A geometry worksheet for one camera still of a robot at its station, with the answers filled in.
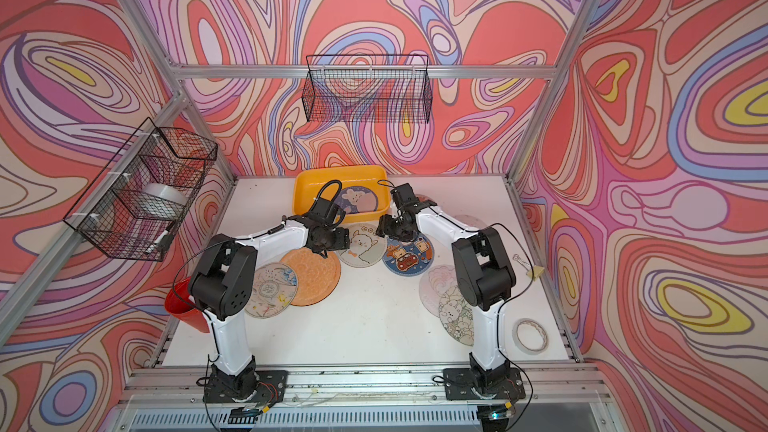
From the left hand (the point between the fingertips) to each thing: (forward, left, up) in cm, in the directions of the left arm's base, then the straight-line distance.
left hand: (345, 243), depth 98 cm
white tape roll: (-29, -53, -2) cm, 61 cm away
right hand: (-1, -13, +3) cm, 14 cm away
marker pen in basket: (-13, +42, +23) cm, 49 cm away
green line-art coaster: (-23, -34, -2) cm, 41 cm away
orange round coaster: (-12, +8, -2) cm, 14 cm away
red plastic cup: (-24, +40, +8) cm, 47 cm away
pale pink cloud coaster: (-14, -29, -2) cm, 32 cm away
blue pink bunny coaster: (+20, -3, -1) cm, 21 cm away
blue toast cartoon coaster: (-5, -21, -2) cm, 22 cm away
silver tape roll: (-8, +39, +30) cm, 50 cm away
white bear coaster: (0, -7, -3) cm, 7 cm away
